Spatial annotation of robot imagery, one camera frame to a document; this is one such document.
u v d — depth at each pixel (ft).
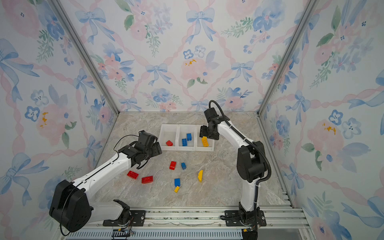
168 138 3.31
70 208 1.32
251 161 1.67
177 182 2.81
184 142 3.30
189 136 3.40
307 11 2.31
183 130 3.50
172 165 2.98
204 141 3.30
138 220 2.42
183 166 2.97
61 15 2.32
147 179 2.79
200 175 2.82
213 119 2.22
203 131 2.74
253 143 1.70
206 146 3.28
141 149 2.08
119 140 3.31
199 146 3.13
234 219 2.39
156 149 2.55
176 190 2.68
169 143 3.30
